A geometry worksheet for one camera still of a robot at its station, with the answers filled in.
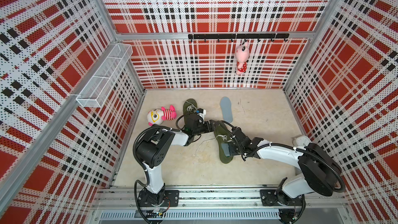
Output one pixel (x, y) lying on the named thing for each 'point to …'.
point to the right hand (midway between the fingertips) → (233, 147)
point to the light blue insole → (226, 104)
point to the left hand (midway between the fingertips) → (217, 123)
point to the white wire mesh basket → (96, 90)
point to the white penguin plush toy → (155, 116)
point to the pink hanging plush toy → (242, 54)
